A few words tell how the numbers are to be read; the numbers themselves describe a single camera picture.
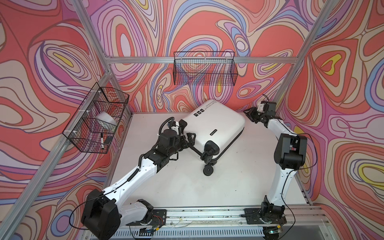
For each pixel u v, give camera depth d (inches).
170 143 23.4
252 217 28.9
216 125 33.8
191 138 27.3
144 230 27.7
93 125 30.9
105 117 28.8
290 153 22.2
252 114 35.5
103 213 15.1
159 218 28.4
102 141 28.7
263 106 33.9
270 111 31.5
